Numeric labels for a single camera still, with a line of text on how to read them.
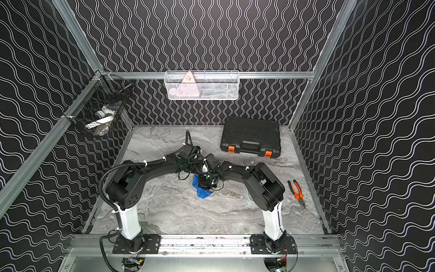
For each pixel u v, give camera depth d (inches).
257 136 40.1
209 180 31.9
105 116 33.8
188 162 30.1
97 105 36.4
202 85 38.4
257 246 28.9
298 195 34.4
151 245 29.0
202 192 32.4
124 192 19.7
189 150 30.6
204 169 34.6
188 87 35.4
